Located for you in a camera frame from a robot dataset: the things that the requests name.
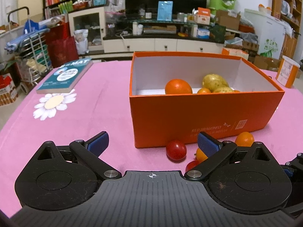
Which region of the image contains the red cherry tomato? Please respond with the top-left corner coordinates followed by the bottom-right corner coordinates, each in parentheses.
top-left (185, 159), bottom-right (199, 172)
top-left (166, 140), bottom-right (187, 161)

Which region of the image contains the teal book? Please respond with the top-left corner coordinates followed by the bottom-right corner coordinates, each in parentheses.
top-left (37, 58), bottom-right (93, 94)

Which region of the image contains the large orange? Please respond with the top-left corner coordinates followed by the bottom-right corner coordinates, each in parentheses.
top-left (165, 79), bottom-right (193, 94)

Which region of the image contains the orange white carton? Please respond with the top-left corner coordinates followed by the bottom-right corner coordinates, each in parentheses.
top-left (221, 48), bottom-right (249, 60)

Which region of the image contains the brown cardboard box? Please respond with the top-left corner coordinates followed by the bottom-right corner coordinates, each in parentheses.
top-left (216, 10), bottom-right (241, 30)

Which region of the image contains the wooden shelf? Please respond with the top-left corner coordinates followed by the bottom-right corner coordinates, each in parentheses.
top-left (271, 0), bottom-right (302, 61)

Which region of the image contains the metal trolley cart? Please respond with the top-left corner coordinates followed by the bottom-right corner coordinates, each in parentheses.
top-left (5, 18), bottom-right (52, 86)

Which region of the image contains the white tv cabinet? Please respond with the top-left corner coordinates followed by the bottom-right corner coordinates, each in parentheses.
top-left (103, 35), bottom-right (224, 54)

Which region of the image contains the red white carton box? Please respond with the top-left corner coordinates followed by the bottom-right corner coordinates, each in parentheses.
top-left (0, 73), bottom-right (18, 106)

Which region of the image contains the white glass door cabinet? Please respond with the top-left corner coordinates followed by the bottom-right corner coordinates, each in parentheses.
top-left (68, 6), bottom-right (106, 53)

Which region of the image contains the orange white medicine box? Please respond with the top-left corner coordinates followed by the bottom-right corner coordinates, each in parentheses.
top-left (194, 7), bottom-right (211, 25)

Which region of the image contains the orange cardboard box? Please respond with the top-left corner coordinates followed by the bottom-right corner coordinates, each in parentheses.
top-left (129, 51), bottom-right (284, 148)

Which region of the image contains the orange white canister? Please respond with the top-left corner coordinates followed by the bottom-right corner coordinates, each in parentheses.
top-left (276, 55), bottom-right (300, 88)

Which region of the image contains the blue packet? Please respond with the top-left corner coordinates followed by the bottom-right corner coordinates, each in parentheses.
top-left (157, 1), bottom-right (173, 22)

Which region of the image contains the white small fridge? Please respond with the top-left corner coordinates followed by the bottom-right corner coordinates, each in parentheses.
top-left (244, 9), bottom-right (286, 59)

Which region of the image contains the small orange tomato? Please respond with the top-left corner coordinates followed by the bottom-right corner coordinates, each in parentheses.
top-left (235, 132), bottom-right (255, 147)
top-left (195, 148), bottom-right (208, 163)
top-left (197, 88), bottom-right (211, 94)

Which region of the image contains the red gift bag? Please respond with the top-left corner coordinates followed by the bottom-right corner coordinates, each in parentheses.
top-left (45, 23), bottom-right (79, 68)

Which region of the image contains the yellow pear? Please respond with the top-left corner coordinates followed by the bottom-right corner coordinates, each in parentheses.
top-left (213, 86), bottom-right (234, 93)
top-left (202, 74), bottom-right (229, 92)

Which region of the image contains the blue tissue box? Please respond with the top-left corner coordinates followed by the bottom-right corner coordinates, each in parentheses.
top-left (197, 28), bottom-right (210, 40)

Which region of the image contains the pink flowered tablecloth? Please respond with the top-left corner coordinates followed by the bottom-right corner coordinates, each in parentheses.
top-left (0, 60), bottom-right (303, 218)

